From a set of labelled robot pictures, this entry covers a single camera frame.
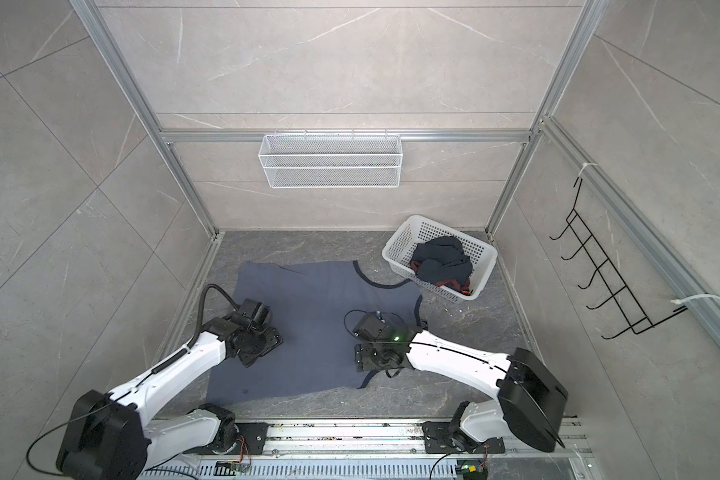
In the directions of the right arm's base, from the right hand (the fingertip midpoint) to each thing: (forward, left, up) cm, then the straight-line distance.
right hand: (368, 358), depth 82 cm
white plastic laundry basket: (+39, -12, -1) cm, 41 cm away
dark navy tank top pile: (+34, -26, +2) cm, 43 cm away
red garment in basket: (+21, -30, +5) cm, 37 cm away
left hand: (+7, +27, +1) cm, 28 cm away
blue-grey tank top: (+21, +18, -6) cm, 28 cm away
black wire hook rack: (-4, -54, +28) cm, 61 cm away
